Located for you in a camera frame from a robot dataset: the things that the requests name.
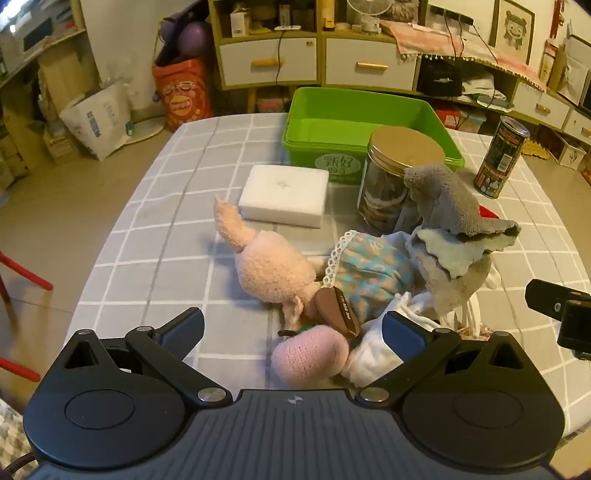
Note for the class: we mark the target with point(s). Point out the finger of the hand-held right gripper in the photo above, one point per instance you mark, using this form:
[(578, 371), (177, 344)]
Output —
[(577, 327), (545, 295)]

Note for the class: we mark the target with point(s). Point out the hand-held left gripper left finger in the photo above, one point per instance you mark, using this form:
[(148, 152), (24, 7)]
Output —
[(184, 330)]

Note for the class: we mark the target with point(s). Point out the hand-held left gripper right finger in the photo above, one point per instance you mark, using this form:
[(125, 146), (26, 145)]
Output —
[(401, 332)]

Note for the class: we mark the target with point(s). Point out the white plush toy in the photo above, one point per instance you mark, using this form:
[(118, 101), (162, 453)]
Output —
[(369, 355)]

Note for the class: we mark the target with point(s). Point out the pink knitted toy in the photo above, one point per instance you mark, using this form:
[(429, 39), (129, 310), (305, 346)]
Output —
[(309, 355)]

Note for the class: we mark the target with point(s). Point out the pink plush rabbit blue dress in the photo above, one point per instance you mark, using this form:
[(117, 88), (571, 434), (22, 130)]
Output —
[(272, 272)]

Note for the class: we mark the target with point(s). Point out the green plastic bin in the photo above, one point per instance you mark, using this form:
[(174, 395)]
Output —
[(351, 110)]

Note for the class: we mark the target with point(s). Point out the grey checkered tablecloth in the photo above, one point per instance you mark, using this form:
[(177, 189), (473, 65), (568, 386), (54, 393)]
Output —
[(161, 221)]

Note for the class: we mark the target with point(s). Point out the black printed can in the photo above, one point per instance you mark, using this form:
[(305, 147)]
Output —
[(501, 157)]

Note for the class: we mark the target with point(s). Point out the white printed storage crate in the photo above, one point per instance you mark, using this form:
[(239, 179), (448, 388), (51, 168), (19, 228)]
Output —
[(571, 150)]

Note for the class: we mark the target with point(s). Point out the clear jar with gold lid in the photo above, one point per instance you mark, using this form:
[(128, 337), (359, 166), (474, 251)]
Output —
[(383, 184)]

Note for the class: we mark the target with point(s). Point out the red chair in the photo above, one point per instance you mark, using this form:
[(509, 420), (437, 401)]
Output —
[(23, 272)]

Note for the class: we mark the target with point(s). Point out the white foam block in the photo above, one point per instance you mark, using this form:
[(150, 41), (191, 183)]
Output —
[(281, 184)]

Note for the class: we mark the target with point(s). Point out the red box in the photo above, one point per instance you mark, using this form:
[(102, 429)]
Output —
[(461, 121)]

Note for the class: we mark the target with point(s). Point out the low wooden cabinet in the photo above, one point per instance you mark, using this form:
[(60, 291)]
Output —
[(531, 99)]

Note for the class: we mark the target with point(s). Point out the white paper bag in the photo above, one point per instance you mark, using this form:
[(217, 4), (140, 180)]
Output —
[(92, 124)]

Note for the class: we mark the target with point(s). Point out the orange printed bag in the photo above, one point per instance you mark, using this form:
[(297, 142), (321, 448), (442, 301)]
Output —
[(182, 97)]

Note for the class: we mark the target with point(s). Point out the black bag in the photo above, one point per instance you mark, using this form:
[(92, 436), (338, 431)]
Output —
[(438, 81)]

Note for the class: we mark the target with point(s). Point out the framed cartoon picture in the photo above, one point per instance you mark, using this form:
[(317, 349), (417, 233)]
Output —
[(512, 27)]

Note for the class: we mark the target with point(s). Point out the dark purple board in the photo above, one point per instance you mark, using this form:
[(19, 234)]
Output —
[(166, 53)]

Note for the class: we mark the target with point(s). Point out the pink cloth runner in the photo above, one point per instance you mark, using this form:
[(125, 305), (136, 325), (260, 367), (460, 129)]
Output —
[(429, 41)]

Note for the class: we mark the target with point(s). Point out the wooden shelf cabinet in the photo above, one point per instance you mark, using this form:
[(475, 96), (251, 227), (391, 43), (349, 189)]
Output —
[(322, 55)]

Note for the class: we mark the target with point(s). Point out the purple ball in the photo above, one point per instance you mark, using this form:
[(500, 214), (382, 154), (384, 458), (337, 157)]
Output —
[(194, 39)]

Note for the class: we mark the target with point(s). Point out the black power strip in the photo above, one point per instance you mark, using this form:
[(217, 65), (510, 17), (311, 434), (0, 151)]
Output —
[(450, 14)]

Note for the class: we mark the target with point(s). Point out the wooden desk shelf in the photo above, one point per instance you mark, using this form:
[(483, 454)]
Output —
[(60, 39)]

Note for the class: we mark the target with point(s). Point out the framed cat picture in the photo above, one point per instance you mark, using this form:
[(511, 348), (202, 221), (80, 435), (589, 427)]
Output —
[(408, 9)]

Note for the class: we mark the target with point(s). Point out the yellow tube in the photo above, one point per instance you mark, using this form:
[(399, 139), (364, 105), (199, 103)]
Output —
[(328, 14)]

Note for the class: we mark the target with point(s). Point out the small white desk fan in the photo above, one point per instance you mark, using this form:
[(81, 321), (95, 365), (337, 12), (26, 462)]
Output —
[(369, 7)]

